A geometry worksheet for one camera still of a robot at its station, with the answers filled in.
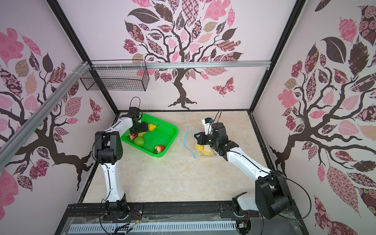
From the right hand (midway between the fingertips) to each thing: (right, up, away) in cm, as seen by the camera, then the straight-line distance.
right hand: (195, 133), depth 82 cm
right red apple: (-23, -11, +11) cm, 27 cm away
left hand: (-39, +1, +22) cm, 44 cm away
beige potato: (+8, -13, +8) cm, 17 cm away
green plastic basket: (-22, -3, +22) cm, 31 cm away
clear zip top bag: (-3, -7, +24) cm, 25 cm away
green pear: (-32, +3, +23) cm, 39 cm away
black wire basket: (-65, +44, +40) cm, 88 cm away
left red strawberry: (-42, -3, +16) cm, 45 cm away
